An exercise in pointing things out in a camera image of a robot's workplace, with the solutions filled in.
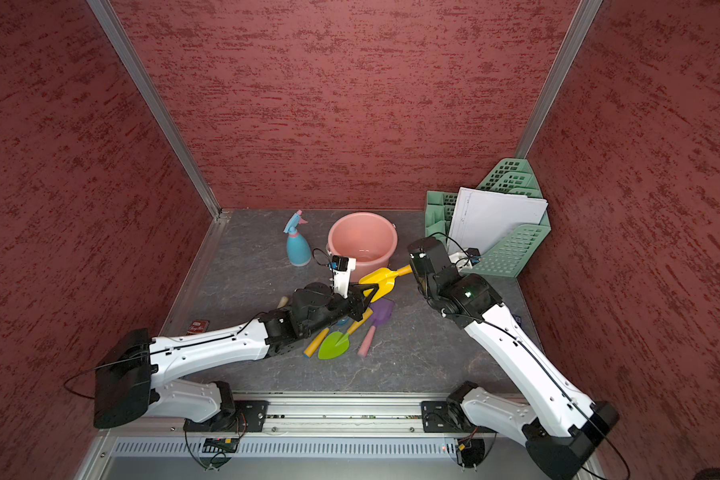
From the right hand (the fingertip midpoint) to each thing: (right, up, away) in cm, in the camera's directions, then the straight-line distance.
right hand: (413, 263), depth 72 cm
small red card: (-63, -20, +16) cm, 68 cm away
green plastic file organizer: (+17, +18, +42) cm, 49 cm away
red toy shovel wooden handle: (-38, -14, +20) cm, 45 cm away
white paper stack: (+25, +13, +20) cm, 34 cm away
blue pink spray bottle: (-35, +2, +27) cm, 45 cm away
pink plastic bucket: (-11, +6, +25) cm, 28 cm away
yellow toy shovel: (-7, -4, -1) cm, 8 cm away
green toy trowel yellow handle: (-20, -25, +15) cm, 36 cm away
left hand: (-9, -7, 0) cm, 12 cm away
